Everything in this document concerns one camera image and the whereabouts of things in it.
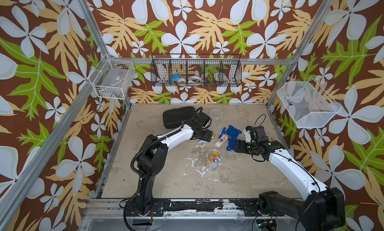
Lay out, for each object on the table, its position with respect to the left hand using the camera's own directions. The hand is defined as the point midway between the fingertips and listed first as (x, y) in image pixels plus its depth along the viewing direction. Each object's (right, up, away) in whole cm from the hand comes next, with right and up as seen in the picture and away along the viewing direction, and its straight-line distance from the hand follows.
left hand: (206, 133), depth 93 cm
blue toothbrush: (+4, -12, -16) cm, 20 cm away
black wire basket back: (-6, +42, +6) cm, 43 cm away
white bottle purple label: (+1, -12, -14) cm, 19 cm away
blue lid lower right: (+17, -9, +7) cm, 21 cm away
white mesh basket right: (+56, +17, -11) cm, 60 cm away
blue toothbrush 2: (+12, 0, +11) cm, 16 cm away
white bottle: (+12, -4, +6) cm, 14 cm away
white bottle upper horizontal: (+6, -3, +8) cm, 10 cm away
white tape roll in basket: (-6, +36, +6) cm, 37 cm away
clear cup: (+7, +12, +6) cm, 15 cm away
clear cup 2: (+3, -18, -10) cm, 21 cm away
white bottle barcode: (+3, -10, -12) cm, 16 cm away
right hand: (+17, -6, -8) cm, 20 cm away
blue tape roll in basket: (-20, +37, +5) cm, 43 cm away
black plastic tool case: (-23, +10, +12) cm, 28 cm away
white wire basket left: (-56, +33, -6) cm, 66 cm away
